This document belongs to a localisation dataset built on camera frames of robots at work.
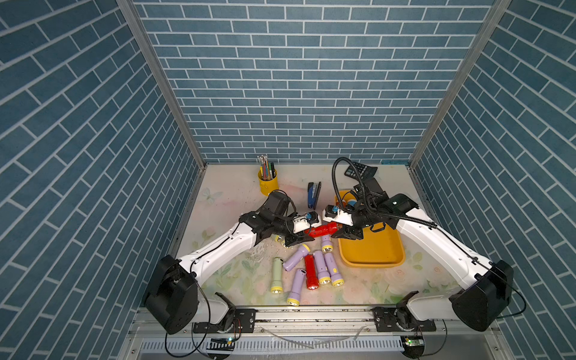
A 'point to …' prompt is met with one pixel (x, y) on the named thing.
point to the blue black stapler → (313, 193)
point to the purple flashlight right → (336, 280)
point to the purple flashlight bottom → (293, 298)
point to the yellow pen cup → (267, 186)
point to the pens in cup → (267, 169)
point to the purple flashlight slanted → (303, 250)
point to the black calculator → (364, 172)
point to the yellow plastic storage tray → (381, 245)
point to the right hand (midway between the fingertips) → (337, 225)
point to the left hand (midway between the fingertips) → (316, 233)
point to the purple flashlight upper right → (327, 246)
